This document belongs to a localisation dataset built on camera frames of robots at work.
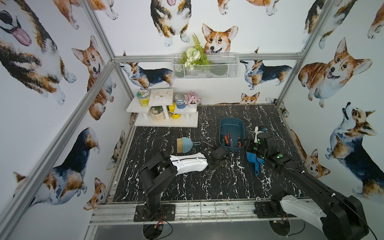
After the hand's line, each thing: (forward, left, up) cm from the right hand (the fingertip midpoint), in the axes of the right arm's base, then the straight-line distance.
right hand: (249, 137), depth 83 cm
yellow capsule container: (+24, +47, -3) cm, 53 cm away
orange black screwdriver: (+6, +3, -15) cm, 16 cm away
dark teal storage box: (+13, +6, -15) cm, 21 cm away
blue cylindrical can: (+23, +40, +5) cm, 46 cm away
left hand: (-6, +15, -12) cm, 20 cm away
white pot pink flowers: (+22, +32, +10) cm, 40 cm away
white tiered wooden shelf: (+26, +51, +7) cm, 57 cm away
